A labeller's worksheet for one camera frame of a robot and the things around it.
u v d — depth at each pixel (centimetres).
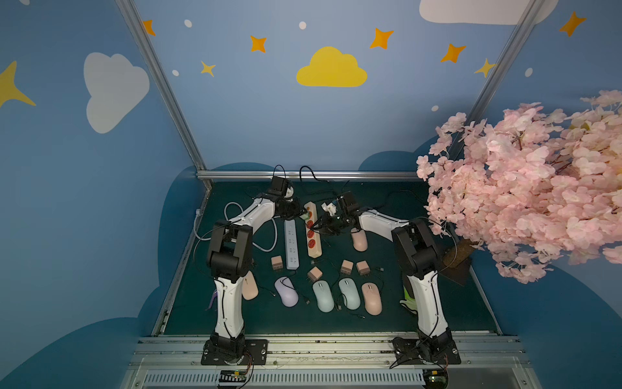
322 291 84
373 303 83
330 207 98
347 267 91
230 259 55
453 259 90
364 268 91
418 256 58
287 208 86
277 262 93
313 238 95
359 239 98
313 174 108
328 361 74
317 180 112
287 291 84
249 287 88
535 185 55
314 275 89
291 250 95
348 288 86
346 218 82
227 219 59
